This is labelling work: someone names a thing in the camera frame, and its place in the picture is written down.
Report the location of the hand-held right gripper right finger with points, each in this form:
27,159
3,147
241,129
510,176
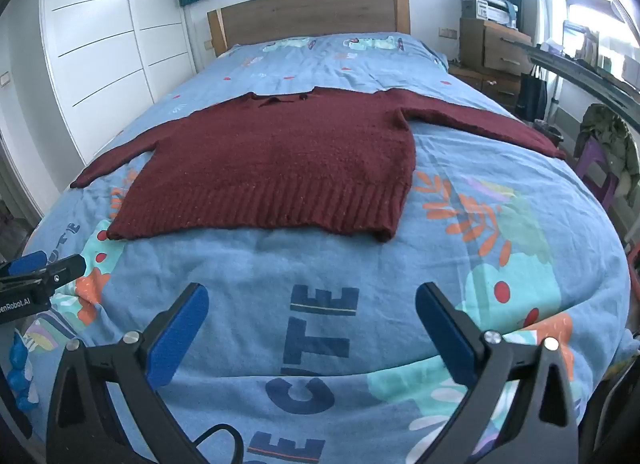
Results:
445,339

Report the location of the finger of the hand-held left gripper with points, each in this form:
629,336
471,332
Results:
27,263
65,269

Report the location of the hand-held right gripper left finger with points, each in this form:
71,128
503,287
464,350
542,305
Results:
177,339

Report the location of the maroon knitted sweater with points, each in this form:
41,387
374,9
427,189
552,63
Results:
280,159

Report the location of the blue plastic toy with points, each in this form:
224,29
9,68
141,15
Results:
22,374

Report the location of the blue printed duvet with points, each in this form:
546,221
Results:
280,274

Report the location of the purple chair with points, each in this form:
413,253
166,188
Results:
597,171

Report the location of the white wardrobe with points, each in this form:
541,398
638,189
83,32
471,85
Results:
100,44

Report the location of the low wooden nightstand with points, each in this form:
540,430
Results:
492,84

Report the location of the green jacket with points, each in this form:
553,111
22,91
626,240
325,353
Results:
607,136

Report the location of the black bag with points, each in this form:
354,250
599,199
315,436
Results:
532,94

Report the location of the wooden drawer chest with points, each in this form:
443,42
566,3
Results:
500,46

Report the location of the dark grey desk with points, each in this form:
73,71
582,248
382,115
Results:
590,75

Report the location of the white printer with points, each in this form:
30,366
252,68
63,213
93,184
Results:
487,6

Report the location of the wooden headboard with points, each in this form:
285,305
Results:
310,11

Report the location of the white light switch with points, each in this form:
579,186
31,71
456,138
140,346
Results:
4,79

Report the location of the beige wall switch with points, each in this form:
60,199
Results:
448,33

